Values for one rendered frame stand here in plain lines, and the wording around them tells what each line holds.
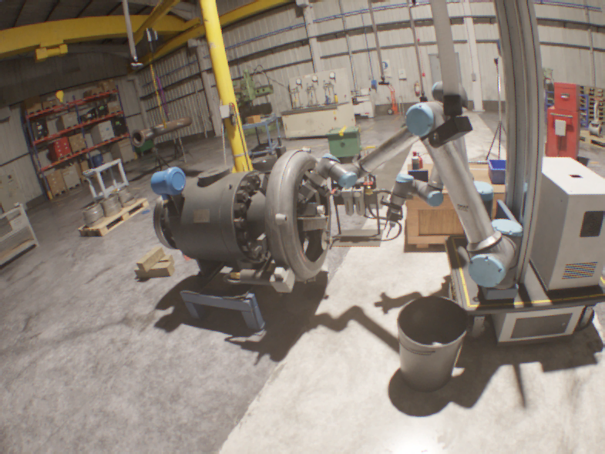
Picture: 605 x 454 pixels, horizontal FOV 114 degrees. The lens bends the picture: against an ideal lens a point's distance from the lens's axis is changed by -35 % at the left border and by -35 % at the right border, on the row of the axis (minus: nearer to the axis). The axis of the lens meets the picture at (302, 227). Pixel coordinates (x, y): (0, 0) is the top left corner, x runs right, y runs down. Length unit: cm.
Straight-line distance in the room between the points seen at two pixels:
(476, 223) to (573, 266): 65
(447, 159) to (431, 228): 134
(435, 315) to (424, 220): 105
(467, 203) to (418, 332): 72
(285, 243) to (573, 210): 133
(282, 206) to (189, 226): 67
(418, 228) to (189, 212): 165
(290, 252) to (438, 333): 84
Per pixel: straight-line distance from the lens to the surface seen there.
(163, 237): 219
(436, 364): 133
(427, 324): 154
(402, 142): 138
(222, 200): 173
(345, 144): 500
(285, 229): 143
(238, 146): 530
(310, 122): 803
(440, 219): 238
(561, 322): 173
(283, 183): 146
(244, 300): 179
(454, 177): 113
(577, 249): 157
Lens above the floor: 129
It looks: 25 degrees down
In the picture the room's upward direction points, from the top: 12 degrees counter-clockwise
